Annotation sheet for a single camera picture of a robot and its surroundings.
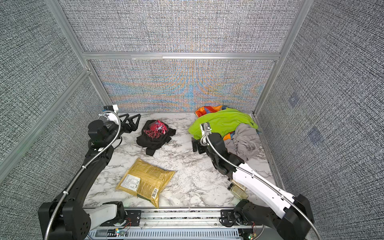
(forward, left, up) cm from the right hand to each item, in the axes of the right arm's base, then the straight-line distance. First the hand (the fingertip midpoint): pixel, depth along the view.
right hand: (199, 135), depth 77 cm
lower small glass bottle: (-21, -20, -20) cm, 36 cm away
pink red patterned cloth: (+16, +27, -13) cm, 34 cm away
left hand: (+7, +33, +10) cm, 35 cm away
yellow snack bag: (-17, +29, -17) cm, 37 cm away
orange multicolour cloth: (+39, -6, -19) cm, 44 cm away
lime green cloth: (+25, -17, -17) cm, 34 cm away
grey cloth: (+6, -28, -15) cm, 32 cm away
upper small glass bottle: (-18, -21, -21) cm, 35 cm away
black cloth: (+9, +32, -21) cm, 39 cm away
